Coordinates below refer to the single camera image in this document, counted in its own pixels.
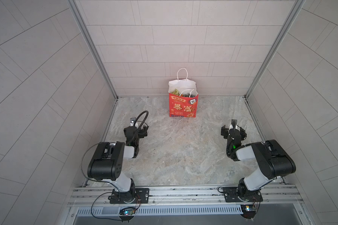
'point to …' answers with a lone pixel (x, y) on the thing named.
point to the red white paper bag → (183, 96)
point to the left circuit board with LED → (128, 211)
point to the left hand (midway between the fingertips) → (138, 123)
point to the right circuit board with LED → (248, 209)
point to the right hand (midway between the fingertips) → (231, 124)
